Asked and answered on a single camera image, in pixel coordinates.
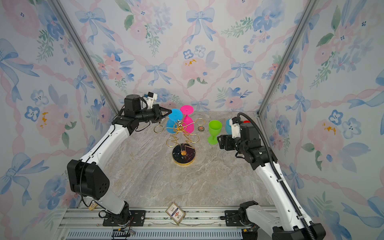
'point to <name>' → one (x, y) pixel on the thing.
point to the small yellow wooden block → (93, 206)
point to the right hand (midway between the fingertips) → (226, 136)
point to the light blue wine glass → (228, 128)
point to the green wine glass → (215, 128)
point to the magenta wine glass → (188, 124)
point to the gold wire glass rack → (183, 154)
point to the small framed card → (176, 213)
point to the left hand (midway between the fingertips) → (172, 110)
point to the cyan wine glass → (175, 116)
